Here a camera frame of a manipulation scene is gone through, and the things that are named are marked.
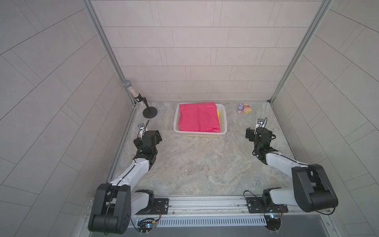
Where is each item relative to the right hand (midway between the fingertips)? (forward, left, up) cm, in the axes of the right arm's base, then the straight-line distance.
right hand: (256, 126), depth 91 cm
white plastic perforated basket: (+16, +19, -1) cm, 25 cm away
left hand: (0, +65, +3) cm, 65 cm away
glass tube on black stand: (+23, +71, -5) cm, 75 cm away
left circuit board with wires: (-45, +63, -6) cm, 78 cm away
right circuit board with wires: (-47, +4, -11) cm, 48 cm away
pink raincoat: (+8, +35, +3) cm, 36 cm away
